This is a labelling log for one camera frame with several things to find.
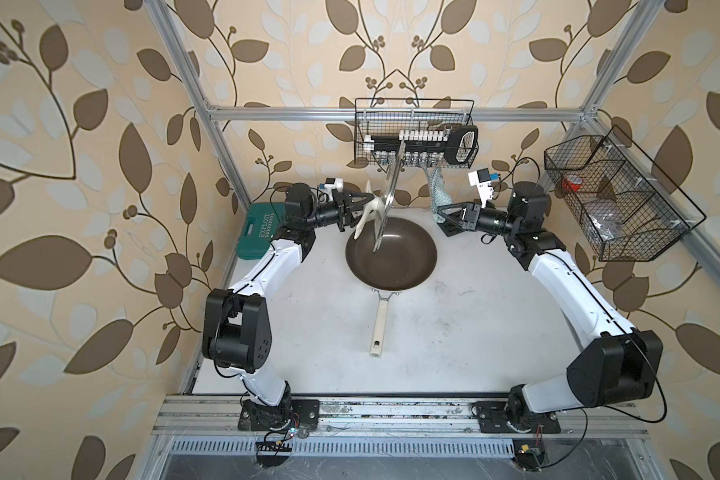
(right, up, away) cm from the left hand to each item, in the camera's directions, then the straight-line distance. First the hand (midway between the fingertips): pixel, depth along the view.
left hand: (366, 197), depth 73 cm
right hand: (+17, -4, -1) cm, 18 cm away
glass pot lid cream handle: (+3, -2, +1) cm, 4 cm away
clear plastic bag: (+59, -6, 0) cm, 59 cm away
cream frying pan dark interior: (+13, -17, +27) cm, 34 cm away
